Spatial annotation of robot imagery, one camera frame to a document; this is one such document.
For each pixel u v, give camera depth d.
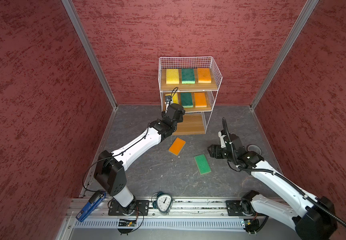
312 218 0.38
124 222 0.73
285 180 0.47
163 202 0.73
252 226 0.71
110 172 0.43
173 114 0.59
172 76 0.76
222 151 0.70
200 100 0.87
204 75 0.76
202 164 0.88
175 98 0.81
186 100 0.88
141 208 0.74
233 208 0.74
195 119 1.13
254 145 0.98
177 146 0.96
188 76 0.76
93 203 0.74
